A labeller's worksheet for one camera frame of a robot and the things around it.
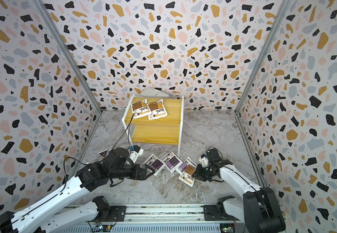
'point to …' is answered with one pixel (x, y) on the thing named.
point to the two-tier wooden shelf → (165, 130)
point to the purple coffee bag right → (181, 167)
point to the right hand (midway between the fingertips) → (193, 175)
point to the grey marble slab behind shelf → (150, 91)
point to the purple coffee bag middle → (171, 161)
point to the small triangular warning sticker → (103, 153)
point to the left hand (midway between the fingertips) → (150, 171)
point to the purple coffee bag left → (155, 163)
